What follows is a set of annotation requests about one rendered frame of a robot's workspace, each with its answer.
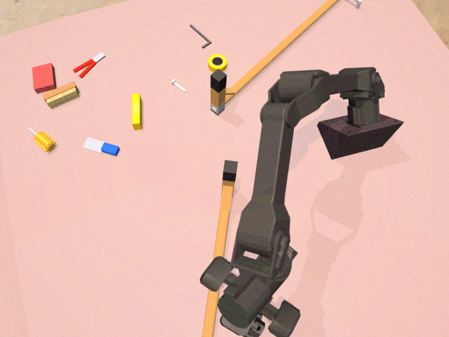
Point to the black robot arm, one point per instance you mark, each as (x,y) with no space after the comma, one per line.
(264,225)

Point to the yellow rectangular block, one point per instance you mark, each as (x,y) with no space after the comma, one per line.
(136,119)

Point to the yellow screwdriver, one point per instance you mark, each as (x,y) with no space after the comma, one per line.
(44,141)

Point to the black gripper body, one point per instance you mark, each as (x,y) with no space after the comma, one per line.
(284,319)

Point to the yellow ring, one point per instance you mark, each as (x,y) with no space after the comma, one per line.
(217,61)

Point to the tan scrub brush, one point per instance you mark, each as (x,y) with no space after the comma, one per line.
(61,95)

